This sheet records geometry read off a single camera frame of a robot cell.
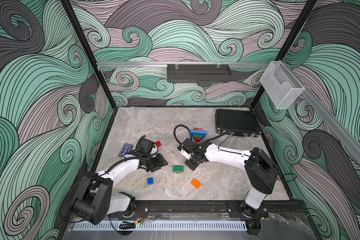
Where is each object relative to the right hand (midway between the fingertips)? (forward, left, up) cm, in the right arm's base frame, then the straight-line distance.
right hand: (189, 164), depth 86 cm
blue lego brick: (+24, -10, -2) cm, 26 cm away
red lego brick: (+17, -7, -1) cm, 19 cm away
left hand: (-1, +14, +3) cm, 14 cm away
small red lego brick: (+15, +19, -2) cm, 25 cm away
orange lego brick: (-10, -3, -2) cm, 11 cm away
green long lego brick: (+21, -8, -2) cm, 22 cm away
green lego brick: (-3, +7, +1) cm, 8 cm away
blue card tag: (+12, +41, -1) cm, 43 cm away
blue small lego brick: (-9, +22, -1) cm, 24 cm away
